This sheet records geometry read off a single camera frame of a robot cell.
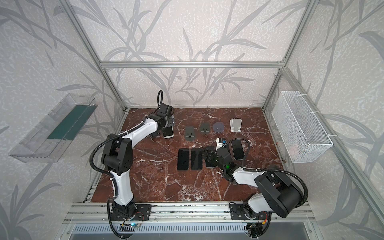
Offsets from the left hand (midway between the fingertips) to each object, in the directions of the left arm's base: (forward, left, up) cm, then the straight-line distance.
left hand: (169, 116), depth 98 cm
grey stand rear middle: (0, -25, -13) cm, 28 cm away
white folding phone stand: (0, -46, -8) cm, 47 cm away
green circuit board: (-59, +9, -11) cm, 60 cm away
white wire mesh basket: (-29, -65, +22) cm, 75 cm away
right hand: (-19, -26, -4) cm, 33 cm away
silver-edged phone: (-30, -27, +1) cm, 40 cm away
